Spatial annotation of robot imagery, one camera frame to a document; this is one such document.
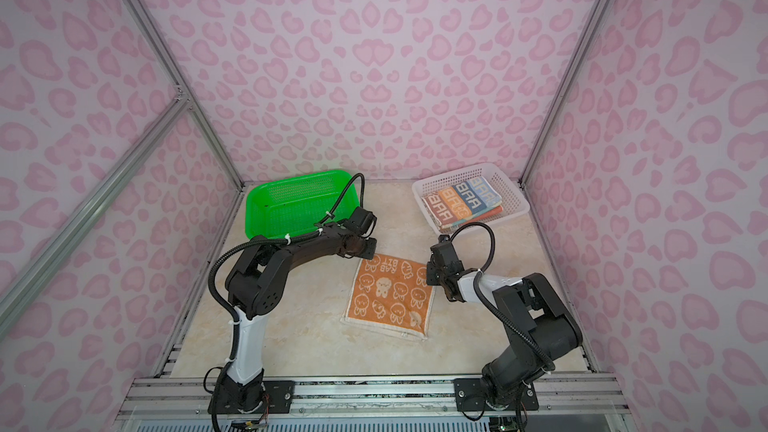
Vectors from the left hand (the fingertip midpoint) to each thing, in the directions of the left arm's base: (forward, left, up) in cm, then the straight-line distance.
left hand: (377, 249), depth 99 cm
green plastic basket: (+21, +32, -2) cm, 38 cm away
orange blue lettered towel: (+16, -31, +3) cm, 35 cm away
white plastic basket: (+15, -47, +6) cm, 50 cm away
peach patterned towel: (-16, -4, -1) cm, 16 cm away
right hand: (-7, -18, 0) cm, 19 cm away
